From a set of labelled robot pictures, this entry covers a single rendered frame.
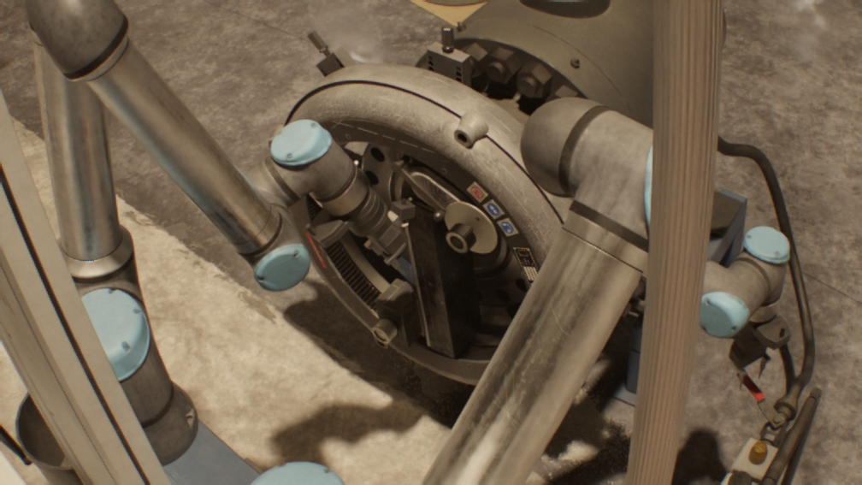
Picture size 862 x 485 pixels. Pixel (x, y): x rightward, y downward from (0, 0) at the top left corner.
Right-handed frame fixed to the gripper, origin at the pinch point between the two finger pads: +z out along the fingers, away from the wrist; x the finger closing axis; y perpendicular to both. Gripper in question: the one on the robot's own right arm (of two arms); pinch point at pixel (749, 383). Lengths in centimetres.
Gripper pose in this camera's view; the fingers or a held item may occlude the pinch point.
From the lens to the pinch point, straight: 208.2
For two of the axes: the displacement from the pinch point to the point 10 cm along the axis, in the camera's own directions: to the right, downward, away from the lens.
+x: -9.0, 3.6, -2.5
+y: -4.3, -5.8, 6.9
